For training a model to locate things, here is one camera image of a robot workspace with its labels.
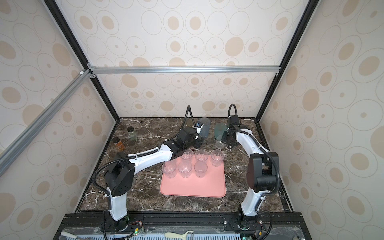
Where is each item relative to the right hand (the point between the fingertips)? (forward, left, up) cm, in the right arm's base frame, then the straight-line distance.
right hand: (227, 140), depth 95 cm
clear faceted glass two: (-15, +36, -8) cm, 40 cm away
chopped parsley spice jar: (+8, +63, -2) cm, 64 cm away
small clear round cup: (+3, +4, -8) cm, 9 cm away
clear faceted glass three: (-7, +16, -6) cm, 19 cm away
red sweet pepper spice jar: (0, +70, -2) cm, 70 cm away
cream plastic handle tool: (-48, +31, -9) cm, 58 cm away
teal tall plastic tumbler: (+14, +2, -5) cm, 15 cm away
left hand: (-2, +15, +11) cm, 18 cm away
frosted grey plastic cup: (-16, +17, -6) cm, 24 cm away
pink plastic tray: (-25, +10, -9) cm, 29 cm away
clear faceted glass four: (-8, +6, -8) cm, 13 cm away
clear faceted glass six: (-15, +27, -9) cm, 32 cm away
